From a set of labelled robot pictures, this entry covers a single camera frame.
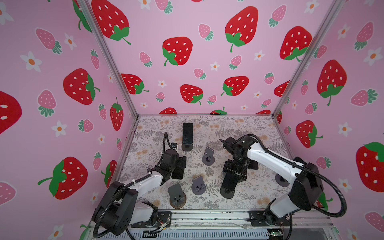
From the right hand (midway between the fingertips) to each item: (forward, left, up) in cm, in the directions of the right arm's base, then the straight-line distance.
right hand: (226, 180), depth 75 cm
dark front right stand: (-3, -2, -11) cm, 11 cm away
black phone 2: (-1, -1, +4) cm, 4 cm away
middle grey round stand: (+15, +9, -7) cm, 19 cm away
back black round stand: (+27, +25, -13) cm, 39 cm away
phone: (+30, +24, 0) cm, 38 cm away
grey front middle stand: (-2, +15, -7) cm, 16 cm away
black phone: (+7, +28, -11) cm, 31 cm away
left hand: (+15, +27, -6) cm, 32 cm away
